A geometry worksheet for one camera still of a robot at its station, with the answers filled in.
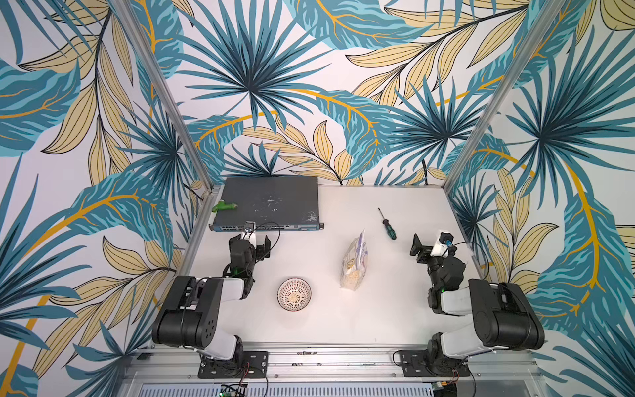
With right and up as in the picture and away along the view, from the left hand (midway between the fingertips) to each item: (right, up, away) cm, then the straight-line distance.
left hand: (253, 237), depth 93 cm
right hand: (+59, +1, -5) cm, 59 cm away
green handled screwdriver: (+54, +3, +11) cm, 55 cm away
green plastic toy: (-16, +12, +12) cm, 23 cm away
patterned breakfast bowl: (+16, -19, -7) cm, 26 cm away
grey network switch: (+4, +13, +16) cm, 21 cm away
